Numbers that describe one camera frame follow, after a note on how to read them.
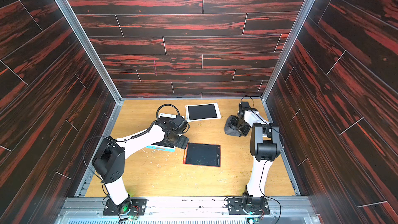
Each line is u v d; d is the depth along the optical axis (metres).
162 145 0.93
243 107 0.84
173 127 0.71
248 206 0.68
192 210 0.74
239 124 0.86
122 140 0.50
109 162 0.47
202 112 1.12
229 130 0.97
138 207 0.73
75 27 0.80
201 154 0.91
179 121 0.71
